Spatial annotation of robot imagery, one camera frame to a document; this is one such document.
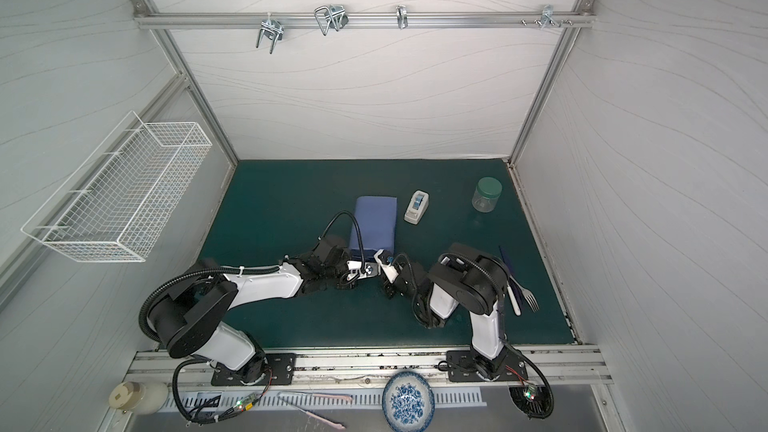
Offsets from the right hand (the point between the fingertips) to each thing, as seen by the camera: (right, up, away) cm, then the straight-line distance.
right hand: (381, 259), depth 90 cm
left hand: (-4, 0, -1) cm, 4 cm away
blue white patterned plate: (+7, -28, -22) cm, 36 cm away
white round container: (-51, -23, -27) cm, 62 cm away
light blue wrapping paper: (-1, +12, +4) cm, 13 cm away
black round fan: (+39, -30, -18) cm, 52 cm away
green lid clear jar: (+35, +20, +8) cm, 41 cm away
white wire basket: (-61, +18, -23) cm, 67 cm away
